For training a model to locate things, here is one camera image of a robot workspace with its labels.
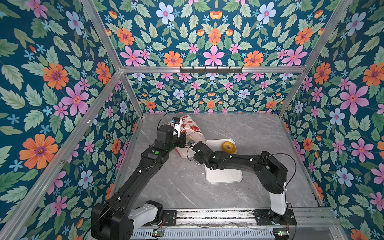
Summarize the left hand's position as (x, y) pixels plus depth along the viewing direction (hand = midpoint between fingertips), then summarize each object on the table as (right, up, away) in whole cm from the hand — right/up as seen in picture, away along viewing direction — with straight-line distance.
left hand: (186, 129), depth 76 cm
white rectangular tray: (+17, -28, +11) cm, 34 cm away
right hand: (+6, -12, +15) cm, 20 cm away
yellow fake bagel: (+25, -13, +22) cm, 36 cm away
